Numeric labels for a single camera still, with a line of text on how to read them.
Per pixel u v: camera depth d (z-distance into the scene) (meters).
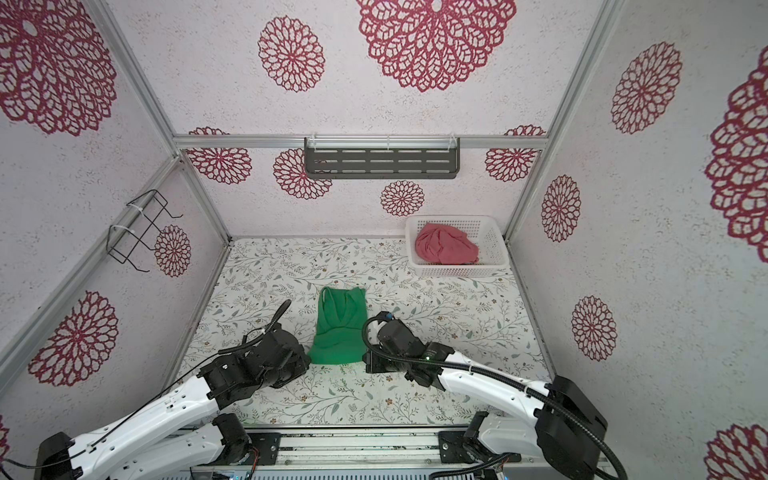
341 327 0.94
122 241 0.73
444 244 1.10
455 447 0.75
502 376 0.48
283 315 0.60
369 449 0.75
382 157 0.95
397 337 0.60
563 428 0.41
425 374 0.56
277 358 0.57
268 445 0.74
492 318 0.98
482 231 1.16
